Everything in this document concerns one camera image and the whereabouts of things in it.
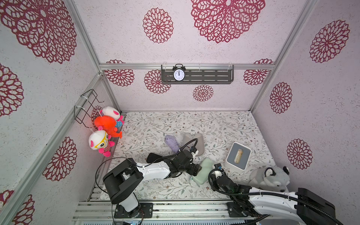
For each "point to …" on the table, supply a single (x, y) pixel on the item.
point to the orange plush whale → (108, 124)
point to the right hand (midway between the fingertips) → (208, 175)
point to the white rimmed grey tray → (231, 154)
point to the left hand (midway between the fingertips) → (196, 166)
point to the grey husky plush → (275, 178)
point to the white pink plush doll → (112, 112)
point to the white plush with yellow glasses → (99, 140)
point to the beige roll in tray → (238, 157)
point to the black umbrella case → (153, 157)
